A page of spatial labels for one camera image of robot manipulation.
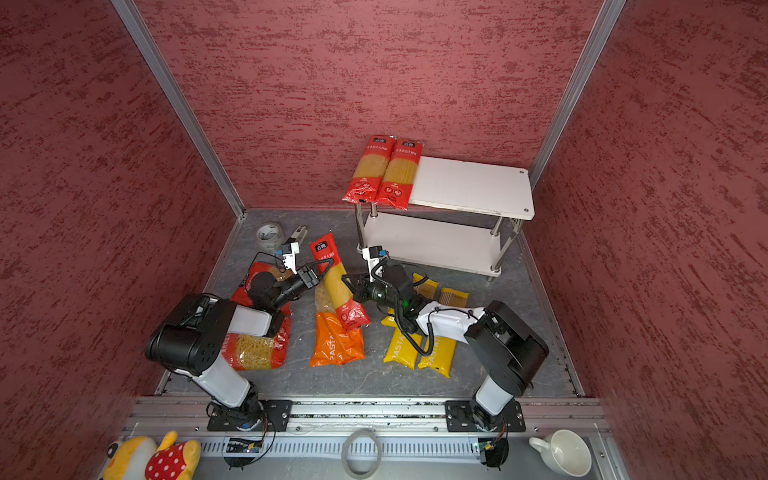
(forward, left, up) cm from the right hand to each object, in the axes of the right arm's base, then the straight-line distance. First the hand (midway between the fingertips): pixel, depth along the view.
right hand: (338, 284), depth 79 cm
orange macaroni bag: (-11, +2, -13) cm, 18 cm away
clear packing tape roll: (+33, +32, -16) cm, 49 cm away
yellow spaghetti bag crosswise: (-5, -14, -13) cm, 20 cm away
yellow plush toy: (-36, +42, -10) cm, 56 cm away
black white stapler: (+31, +20, -14) cm, 39 cm away
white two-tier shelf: (+42, -46, -19) cm, 65 cm away
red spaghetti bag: (-7, -3, -3) cm, 8 cm away
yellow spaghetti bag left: (-13, -17, -15) cm, 26 cm away
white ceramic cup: (-38, -53, -12) cm, 66 cm away
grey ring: (-35, -2, -19) cm, 40 cm away
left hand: (+7, +2, -1) cm, 7 cm away
